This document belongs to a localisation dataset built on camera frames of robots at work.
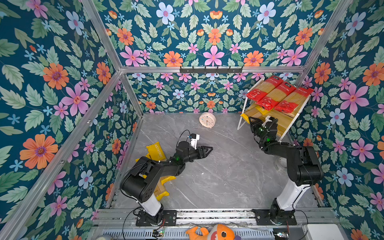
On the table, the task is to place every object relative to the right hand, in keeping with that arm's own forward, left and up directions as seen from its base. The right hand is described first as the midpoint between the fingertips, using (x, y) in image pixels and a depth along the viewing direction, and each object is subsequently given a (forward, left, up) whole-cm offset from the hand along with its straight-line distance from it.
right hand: (249, 117), depth 93 cm
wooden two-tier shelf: (-13, -17, +4) cm, 22 cm away
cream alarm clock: (+8, +26, -10) cm, 29 cm away
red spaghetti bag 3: (-1, -22, +16) cm, 27 cm away
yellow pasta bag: (+7, -5, -2) cm, 9 cm away
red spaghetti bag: (+4, -3, +17) cm, 18 cm away
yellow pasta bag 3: (-39, +54, -16) cm, 69 cm away
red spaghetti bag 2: (-4, -7, +16) cm, 18 cm away
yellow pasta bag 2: (-15, +61, -17) cm, 65 cm away
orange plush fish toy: (-59, +23, -10) cm, 64 cm away
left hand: (-20, +24, -3) cm, 32 cm away
